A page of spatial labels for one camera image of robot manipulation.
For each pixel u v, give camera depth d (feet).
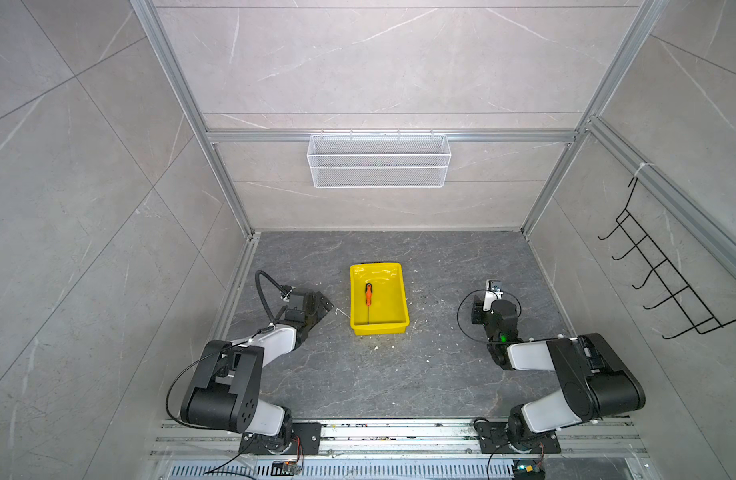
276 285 2.68
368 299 3.22
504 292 2.60
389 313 3.19
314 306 2.52
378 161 3.31
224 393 1.43
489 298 2.68
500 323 2.31
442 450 2.39
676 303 2.08
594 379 1.51
